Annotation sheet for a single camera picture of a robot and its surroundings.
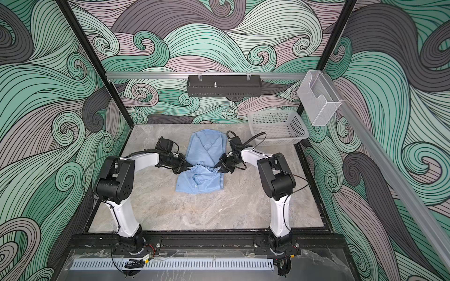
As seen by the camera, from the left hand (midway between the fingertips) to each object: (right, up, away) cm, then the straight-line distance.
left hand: (194, 164), depth 94 cm
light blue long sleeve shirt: (+5, +7, +10) cm, 14 cm away
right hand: (+11, -2, -1) cm, 12 cm away
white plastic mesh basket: (+57, +22, +25) cm, 66 cm away
